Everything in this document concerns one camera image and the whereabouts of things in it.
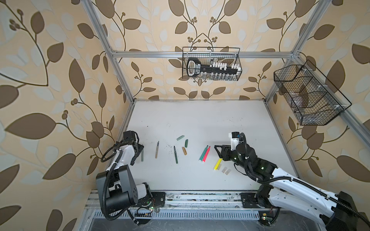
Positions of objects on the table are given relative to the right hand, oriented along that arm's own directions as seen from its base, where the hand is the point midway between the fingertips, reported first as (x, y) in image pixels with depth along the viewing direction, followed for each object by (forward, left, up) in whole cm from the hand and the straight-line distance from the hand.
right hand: (217, 147), depth 77 cm
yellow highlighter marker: (-4, -1, -15) cm, 15 cm away
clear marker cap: (-5, -2, -15) cm, 16 cm away
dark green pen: (+3, +25, -15) cm, 29 cm away
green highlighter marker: (+3, +7, -15) cm, 17 cm away
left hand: (+4, +50, -10) cm, 51 cm away
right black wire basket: (+14, -50, +18) cm, 55 cm away
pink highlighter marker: (+3, +5, -15) cm, 16 cm away
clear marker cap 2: (-7, -5, -15) cm, 18 cm away
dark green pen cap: (+11, +18, -15) cm, 26 cm away
